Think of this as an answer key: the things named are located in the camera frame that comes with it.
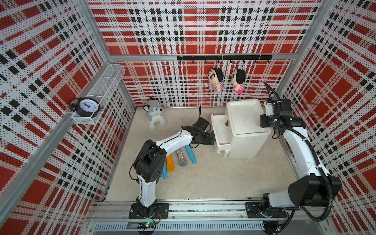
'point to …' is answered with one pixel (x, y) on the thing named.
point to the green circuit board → (149, 225)
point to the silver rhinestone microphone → (182, 161)
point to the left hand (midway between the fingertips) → (210, 140)
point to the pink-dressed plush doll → (238, 78)
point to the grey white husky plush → (154, 113)
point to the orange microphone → (170, 163)
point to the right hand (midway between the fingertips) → (265, 118)
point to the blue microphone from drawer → (191, 153)
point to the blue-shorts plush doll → (216, 77)
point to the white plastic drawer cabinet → (249, 139)
